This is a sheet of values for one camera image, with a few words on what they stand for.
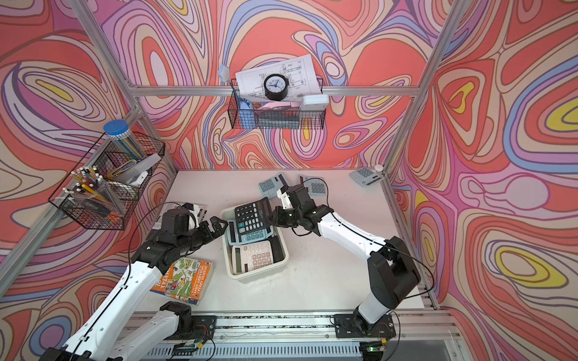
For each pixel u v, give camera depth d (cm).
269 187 111
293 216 70
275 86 78
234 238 86
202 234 68
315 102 71
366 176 115
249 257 80
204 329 72
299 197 64
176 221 57
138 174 72
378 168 123
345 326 73
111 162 78
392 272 44
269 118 80
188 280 79
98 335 40
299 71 82
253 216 82
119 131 69
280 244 84
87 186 58
